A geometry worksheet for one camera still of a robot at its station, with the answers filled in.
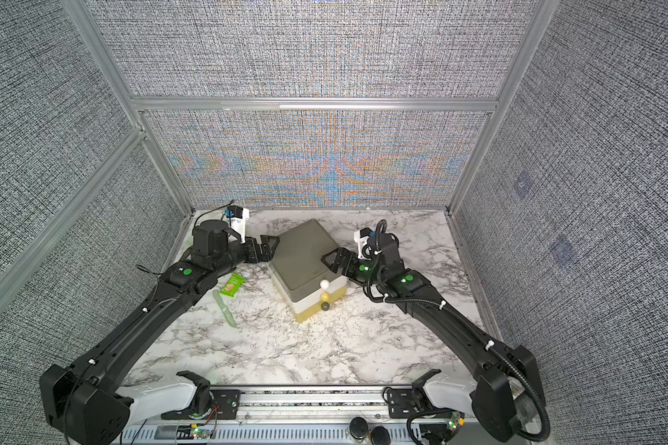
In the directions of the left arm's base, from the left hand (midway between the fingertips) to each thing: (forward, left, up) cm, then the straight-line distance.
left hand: (271, 236), depth 76 cm
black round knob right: (-45, -26, -18) cm, 54 cm away
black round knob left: (-43, -21, -19) cm, 51 cm away
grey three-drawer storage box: (-11, -9, -7) cm, 16 cm away
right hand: (-6, -16, -3) cm, 17 cm away
